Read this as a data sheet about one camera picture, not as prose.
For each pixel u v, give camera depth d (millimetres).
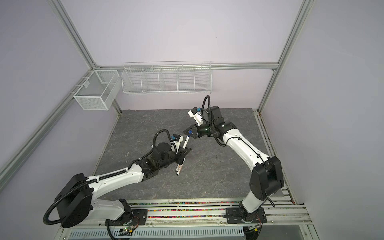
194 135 692
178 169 890
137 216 738
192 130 712
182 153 698
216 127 611
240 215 656
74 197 412
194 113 708
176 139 693
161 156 621
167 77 990
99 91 1002
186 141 755
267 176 438
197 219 739
